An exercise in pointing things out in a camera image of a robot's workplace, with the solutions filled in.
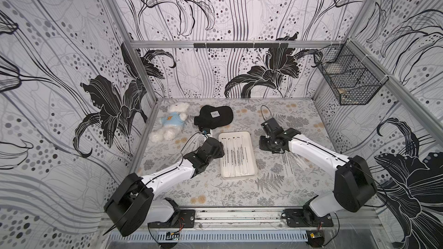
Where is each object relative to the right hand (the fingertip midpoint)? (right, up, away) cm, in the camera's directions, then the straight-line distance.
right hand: (262, 143), depth 89 cm
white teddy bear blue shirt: (-50, +10, +10) cm, 52 cm away
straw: (-19, -9, +2) cm, 21 cm away
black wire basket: (+49, +34, 0) cm, 59 cm away
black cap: (-28, +14, +16) cm, 35 cm away
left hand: (-22, -3, -2) cm, 22 cm away
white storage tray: (-12, -9, +2) cm, 15 cm away
